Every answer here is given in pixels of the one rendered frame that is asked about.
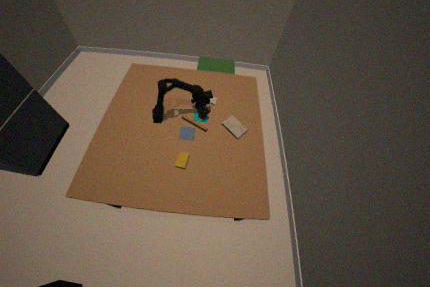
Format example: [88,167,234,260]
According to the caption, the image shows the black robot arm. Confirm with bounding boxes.
[152,78,213,123]

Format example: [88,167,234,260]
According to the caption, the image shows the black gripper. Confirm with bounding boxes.
[191,98,210,116]

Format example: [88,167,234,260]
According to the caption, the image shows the yellow block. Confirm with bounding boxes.
[175,152,189,169]

